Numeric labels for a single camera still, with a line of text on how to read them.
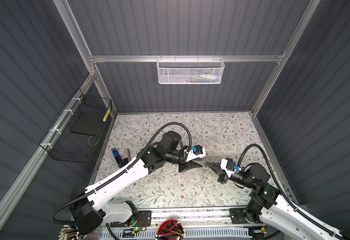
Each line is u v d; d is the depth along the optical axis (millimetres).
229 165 518
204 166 633
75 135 733
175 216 889
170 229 633
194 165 607
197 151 535
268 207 534
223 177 577
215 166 588
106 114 815
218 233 706
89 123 765
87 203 387
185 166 570
